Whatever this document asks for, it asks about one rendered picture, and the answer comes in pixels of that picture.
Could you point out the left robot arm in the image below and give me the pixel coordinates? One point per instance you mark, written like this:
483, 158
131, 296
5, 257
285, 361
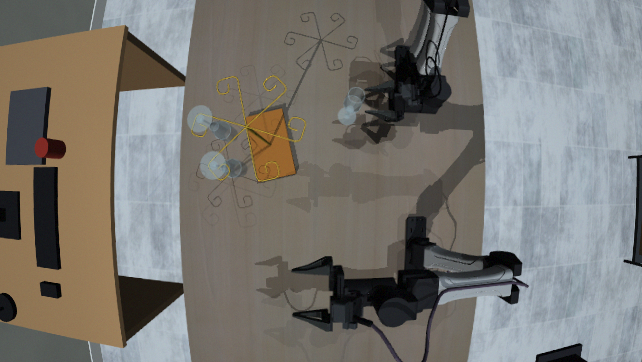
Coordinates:
395, 304

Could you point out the clear wine glass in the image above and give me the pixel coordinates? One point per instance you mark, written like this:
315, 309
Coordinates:
200, 119
213, 166

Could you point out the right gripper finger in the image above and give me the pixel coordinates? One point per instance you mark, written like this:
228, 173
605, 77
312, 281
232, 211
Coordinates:
385, 115
382, 87

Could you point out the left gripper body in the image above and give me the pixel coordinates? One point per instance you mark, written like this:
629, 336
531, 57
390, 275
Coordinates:
350, 287

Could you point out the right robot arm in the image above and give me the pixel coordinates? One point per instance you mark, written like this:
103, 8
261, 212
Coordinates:
435, 35

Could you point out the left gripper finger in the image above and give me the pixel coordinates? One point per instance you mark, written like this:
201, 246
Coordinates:
322, 267
322, 323

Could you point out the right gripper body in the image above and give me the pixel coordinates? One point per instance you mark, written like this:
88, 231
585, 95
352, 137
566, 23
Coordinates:
399, 105

